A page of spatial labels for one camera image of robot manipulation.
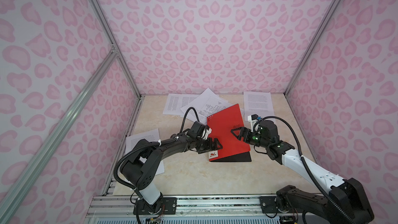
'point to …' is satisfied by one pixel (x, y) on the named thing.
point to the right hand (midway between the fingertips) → (235, 132)
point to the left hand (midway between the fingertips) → (218, 146)
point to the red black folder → (222, 124)
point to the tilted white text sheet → (196, 103)
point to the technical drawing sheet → (211, 106)
